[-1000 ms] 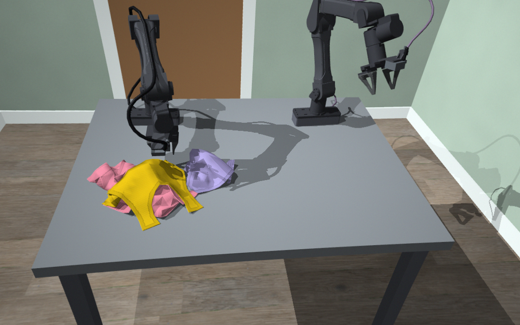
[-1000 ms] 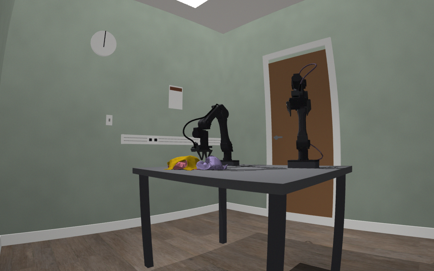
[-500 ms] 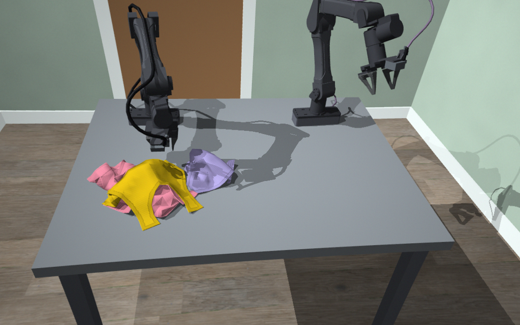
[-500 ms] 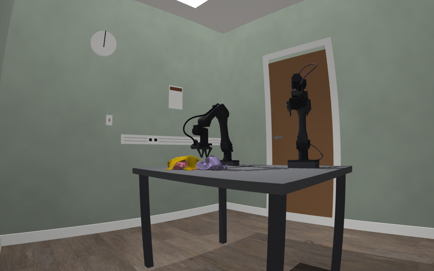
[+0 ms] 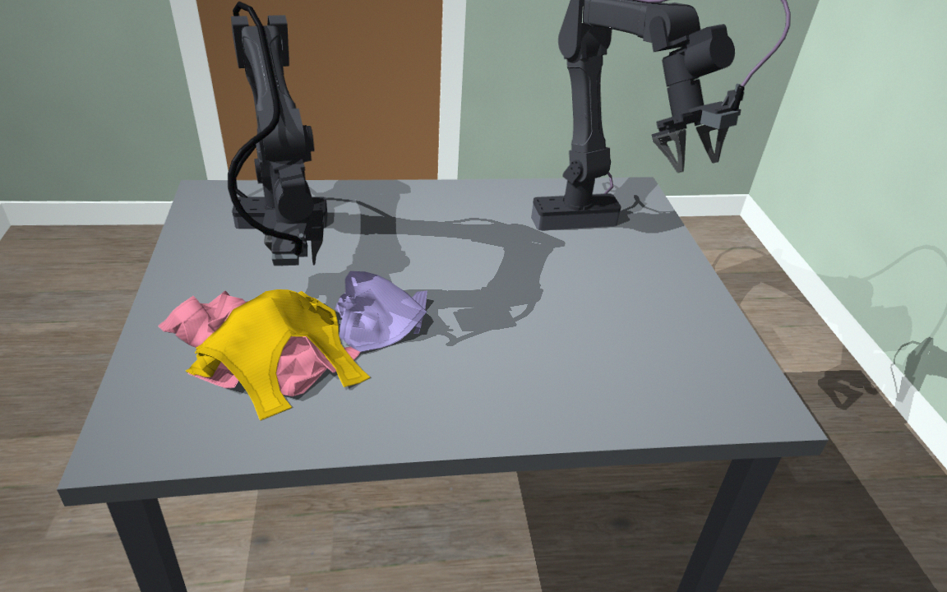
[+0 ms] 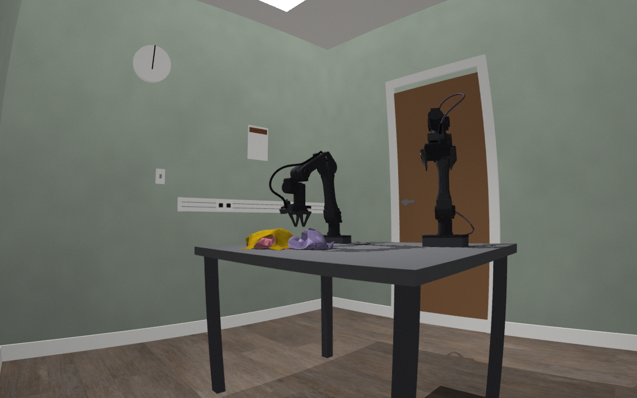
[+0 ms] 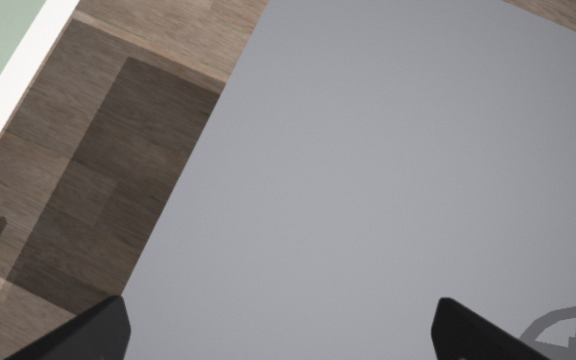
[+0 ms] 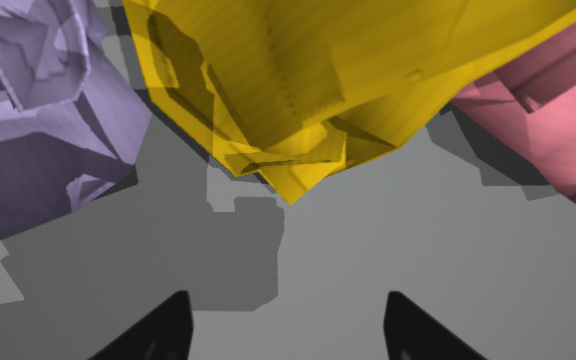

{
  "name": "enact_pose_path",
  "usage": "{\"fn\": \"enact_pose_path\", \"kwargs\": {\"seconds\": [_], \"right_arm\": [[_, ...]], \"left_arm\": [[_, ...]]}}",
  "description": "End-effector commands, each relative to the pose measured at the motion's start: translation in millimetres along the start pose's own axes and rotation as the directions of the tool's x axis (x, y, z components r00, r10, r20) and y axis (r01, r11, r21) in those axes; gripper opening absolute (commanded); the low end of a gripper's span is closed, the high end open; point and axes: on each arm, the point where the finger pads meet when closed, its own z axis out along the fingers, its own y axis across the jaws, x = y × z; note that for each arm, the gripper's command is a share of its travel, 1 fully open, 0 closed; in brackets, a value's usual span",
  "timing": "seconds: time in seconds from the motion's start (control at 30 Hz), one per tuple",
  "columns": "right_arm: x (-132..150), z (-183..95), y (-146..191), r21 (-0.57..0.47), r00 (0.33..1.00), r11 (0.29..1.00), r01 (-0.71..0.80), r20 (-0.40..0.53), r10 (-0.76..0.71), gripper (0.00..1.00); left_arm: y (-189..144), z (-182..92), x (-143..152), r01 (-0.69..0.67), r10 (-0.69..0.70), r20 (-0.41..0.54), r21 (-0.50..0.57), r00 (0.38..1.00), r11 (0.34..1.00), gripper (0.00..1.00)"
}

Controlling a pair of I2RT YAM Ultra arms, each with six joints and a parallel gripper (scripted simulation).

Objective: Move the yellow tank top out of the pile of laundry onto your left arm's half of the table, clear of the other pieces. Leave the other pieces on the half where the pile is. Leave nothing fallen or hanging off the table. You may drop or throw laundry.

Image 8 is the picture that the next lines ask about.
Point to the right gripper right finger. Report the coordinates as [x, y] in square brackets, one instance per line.
[412, 334]

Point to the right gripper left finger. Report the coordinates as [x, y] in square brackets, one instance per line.
[163, 334]

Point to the yellow cloth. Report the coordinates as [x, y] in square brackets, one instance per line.
[299, 90]

